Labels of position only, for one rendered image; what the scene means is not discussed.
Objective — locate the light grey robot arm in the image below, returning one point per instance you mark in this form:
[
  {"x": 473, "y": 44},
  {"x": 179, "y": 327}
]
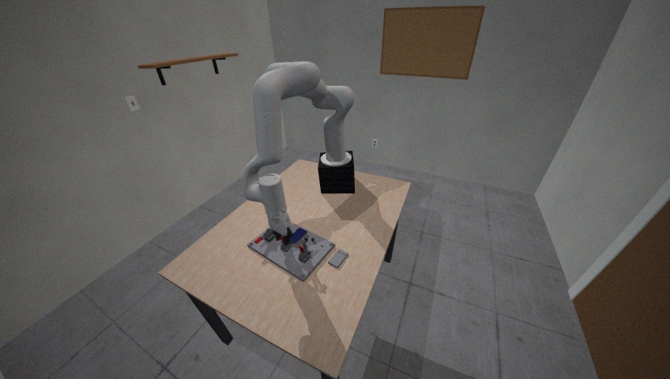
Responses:
[{"x": 284, "y": 80}]

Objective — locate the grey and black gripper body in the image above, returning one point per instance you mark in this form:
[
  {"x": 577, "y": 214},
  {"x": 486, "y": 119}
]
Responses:
[{"x": 279, "y": 225}]

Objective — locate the blue rectangular block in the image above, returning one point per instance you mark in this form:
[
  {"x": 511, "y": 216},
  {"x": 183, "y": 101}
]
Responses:
[{"x": 298, "y": 234}]

